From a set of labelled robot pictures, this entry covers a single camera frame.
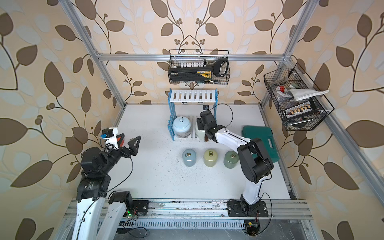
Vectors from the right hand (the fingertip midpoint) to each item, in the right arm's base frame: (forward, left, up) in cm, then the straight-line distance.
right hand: (203, 119), depth 95 cm
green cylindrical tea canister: (-25, -14, -5) cm, 29 cm away
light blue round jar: (-5, +14, -1) cm, 15 cm away
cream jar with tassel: (-8, +2, -5) cm, 10 cm away
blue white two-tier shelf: (+31, +17, -6) cm, 36 cm away
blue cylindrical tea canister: (-23, +10, -5) cm, 26 cm away
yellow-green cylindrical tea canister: (-24, -3, -5) cm, 25 cm away
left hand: (-22, +35, +17) cm, 45 cm away
